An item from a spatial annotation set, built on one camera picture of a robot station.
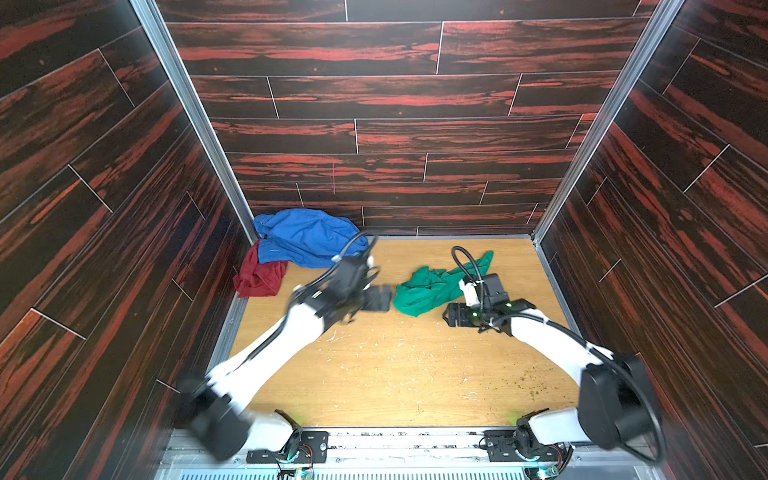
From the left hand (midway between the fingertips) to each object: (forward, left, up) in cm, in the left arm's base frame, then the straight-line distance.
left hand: (380, 295), depth 79 cm
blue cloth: (+31, +27, -10) cm, 42 cm away
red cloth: (+16, +42, -16) cm, 48 cm away
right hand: (+3, -24, -13) cm, 28 cm away
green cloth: (+10, -14, -11) cm, 20 cm away
